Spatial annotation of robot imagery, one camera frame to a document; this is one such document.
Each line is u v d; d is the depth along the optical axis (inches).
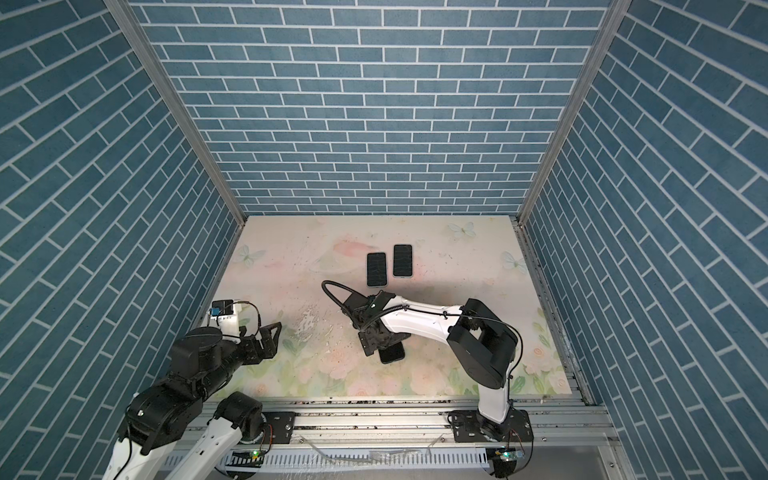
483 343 18.5
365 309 26.4
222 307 22.7
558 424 29.8
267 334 24.4
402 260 42.6
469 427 29.1
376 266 41.3
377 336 29.7
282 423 29.2
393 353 33.2
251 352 23.5
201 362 18.9
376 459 27.8
